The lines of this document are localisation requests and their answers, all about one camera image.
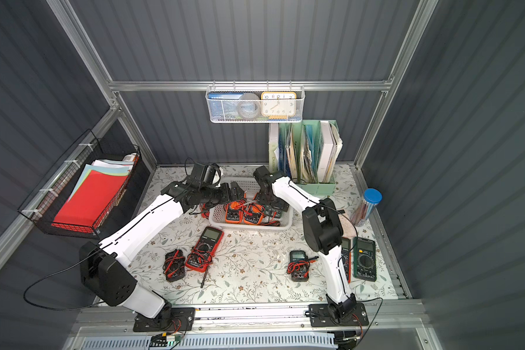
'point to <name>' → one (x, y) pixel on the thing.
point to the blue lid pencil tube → (371, 198)
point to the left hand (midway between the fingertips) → (233, 193)
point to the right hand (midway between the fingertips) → (276, 202)
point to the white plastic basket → (272, 219)
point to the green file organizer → (306, 152)
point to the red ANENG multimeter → (201, 255)
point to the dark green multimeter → (364, 259)
